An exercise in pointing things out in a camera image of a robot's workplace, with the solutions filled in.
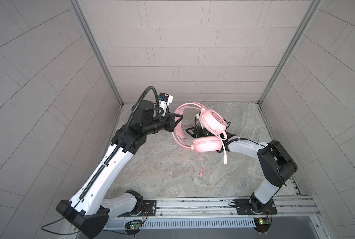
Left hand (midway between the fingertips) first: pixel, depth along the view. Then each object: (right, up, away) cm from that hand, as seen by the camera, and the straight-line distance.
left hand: (185, 116), depth 61 cm
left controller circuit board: (-23, -47, +4) cm, 53 cm away
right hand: (+2, -9, +24) cm, 25 cm away
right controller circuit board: (+36, -50, +7) cm, 62 cm away
